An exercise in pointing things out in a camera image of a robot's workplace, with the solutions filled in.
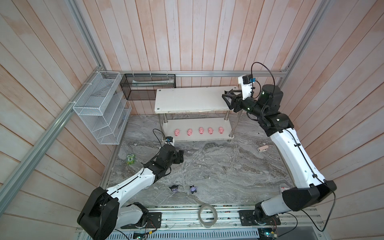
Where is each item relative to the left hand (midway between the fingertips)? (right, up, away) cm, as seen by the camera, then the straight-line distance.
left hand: (177, 153), depth 86 cm
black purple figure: (-1, -18, -7) cm, 19 cm away
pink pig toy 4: (+22, +13, +15) cm, 29 cm away
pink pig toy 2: (+7, +12, +14) cm, 20 cm away
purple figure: (+9, -19, -5) cm, 22 cm away
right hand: (+23, +30, -20) cm, 43 cm away
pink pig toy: (-2, +12, +14) cm, 18 cm away
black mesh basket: (-26, +44, +18) cm, 54 cm away
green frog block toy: (-31, -5, +8) cm, 32 cm away
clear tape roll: (+16, -31, -9) cm, 37 cm away
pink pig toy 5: (+29, +13, +15) cm, 35 cm away
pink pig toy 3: (+15, +13, +15) cm, 25 cm away
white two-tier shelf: (+12, +27, +37) cm, 47 cm away
